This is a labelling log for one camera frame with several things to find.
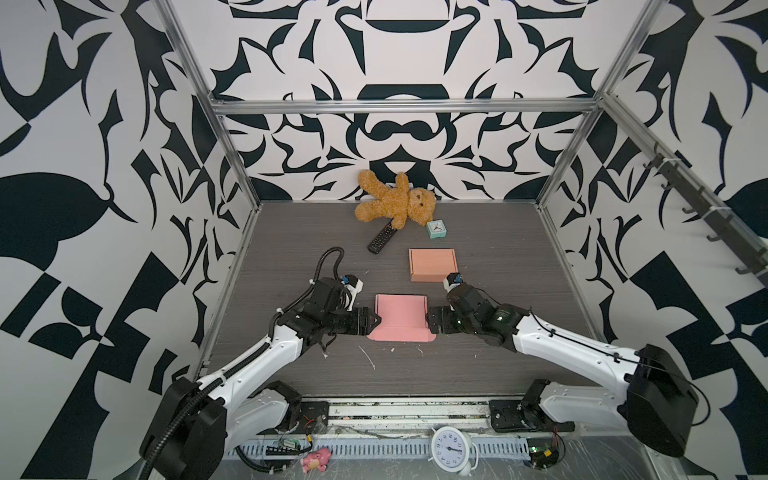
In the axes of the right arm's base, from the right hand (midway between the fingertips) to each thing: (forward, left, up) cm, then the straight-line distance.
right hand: (438, 314), depth 83 cm
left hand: (-1, +18, +2) cm, 18 cm away
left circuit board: (-29, +38, -9) cm, 48 cm away
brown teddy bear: (+44, +9, -1) cm, 45 cm away
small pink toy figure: (-32, +30, -4) cm, 44 cm away
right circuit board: (-30, -22, -10) cm, 39 cm away
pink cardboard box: (0, +10, -3) cm, 10 cm away
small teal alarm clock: (+36, -4, -6) cm, 36 cm away
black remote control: (+32, +15, -6) cm, 36 cm away
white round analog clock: (-30, 0, -5) cm, 30 cm away
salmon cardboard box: (+19, 0, -5) cm, 20 cm away
